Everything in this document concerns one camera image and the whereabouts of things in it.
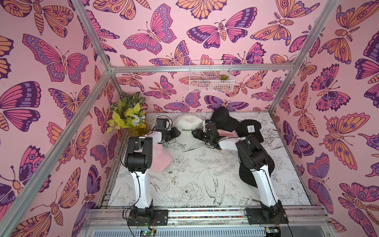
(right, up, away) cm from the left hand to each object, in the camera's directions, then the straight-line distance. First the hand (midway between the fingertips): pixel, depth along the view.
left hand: (180, 132), depth 105 cm
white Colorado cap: (+4, +6, -5) cm, 9 cm away
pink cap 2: (+33, -1, -2) cm, 33 cm away
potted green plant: (-29, +12, -19) cm, 36 cm away
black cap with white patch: (+47, +3, 0) cm, 47 cm away
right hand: (+10, +1, 0) cm, 11 cm away
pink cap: (-11, -15, -15) cm, 24 cm away
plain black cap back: (+31, +8, +7) cm, 33 cm away
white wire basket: (+21, +37, -10) cm, 43 cm away
